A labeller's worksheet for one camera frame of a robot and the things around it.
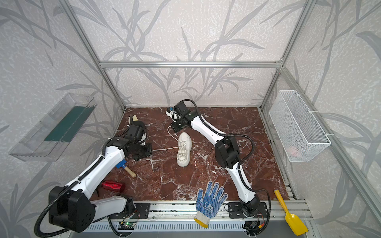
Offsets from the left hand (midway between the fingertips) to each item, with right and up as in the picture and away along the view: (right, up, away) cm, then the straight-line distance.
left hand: (155, 147), depth 82 cm
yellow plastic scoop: (+71, -34, -15) cm, 80 cm away
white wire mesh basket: (+68, +9, -21) cm, 71 cm away
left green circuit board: (-10, -36, -12) cm, 39 cm away
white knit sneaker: (+16, -2, +8) cm, 18 cm away
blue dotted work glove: (+30, -29, -7) cm, 42 cm away
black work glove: (-22, +14, +29) cm, 39 cm away
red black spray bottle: (-19, -20, -5) cm, 28 cm away
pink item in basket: (+72, 0, -10) cm, 72 cm away
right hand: (+8, +14, +11) cm, 20 cm away
